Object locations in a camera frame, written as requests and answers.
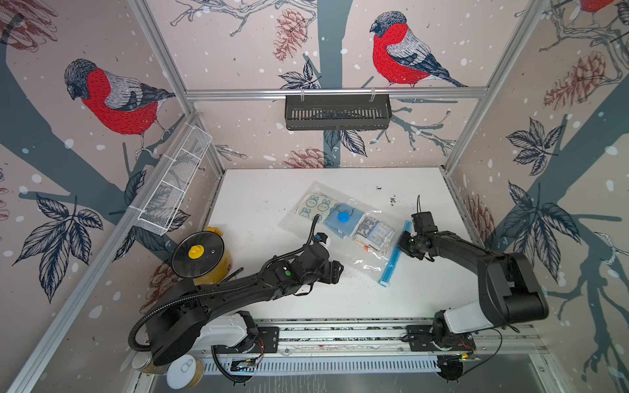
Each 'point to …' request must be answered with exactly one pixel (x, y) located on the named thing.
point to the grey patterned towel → (373, 233)
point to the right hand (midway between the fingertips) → (398, 241)
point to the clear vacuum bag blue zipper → (364, 261)
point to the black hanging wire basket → (341, 112)
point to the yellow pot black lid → (202, 256)
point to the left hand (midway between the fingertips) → (340, 264)
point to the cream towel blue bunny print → (314, 204)
